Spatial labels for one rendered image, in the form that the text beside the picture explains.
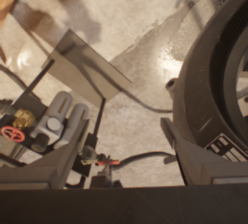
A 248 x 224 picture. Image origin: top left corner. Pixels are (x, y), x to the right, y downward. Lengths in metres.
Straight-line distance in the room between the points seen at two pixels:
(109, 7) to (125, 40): 0.16
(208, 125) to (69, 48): 0.79
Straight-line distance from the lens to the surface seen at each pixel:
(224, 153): 0.26
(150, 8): 0.84
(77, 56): 0.96
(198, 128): 0.30
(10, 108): 0.68
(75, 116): 0.76
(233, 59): 0.46
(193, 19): 0.87
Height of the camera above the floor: 0.81
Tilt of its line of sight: 49 degrees down
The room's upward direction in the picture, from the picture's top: 172 degrees counter-clockwise
